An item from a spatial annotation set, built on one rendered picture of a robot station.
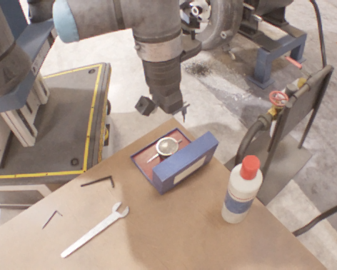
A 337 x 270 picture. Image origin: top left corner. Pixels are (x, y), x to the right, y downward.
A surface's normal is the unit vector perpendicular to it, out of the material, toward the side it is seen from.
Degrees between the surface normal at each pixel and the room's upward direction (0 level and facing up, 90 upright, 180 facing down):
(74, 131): 0
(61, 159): 0
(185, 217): 0
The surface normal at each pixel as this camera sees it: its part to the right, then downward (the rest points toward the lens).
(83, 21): 0.13, 0.63
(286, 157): -0.09, -0.63
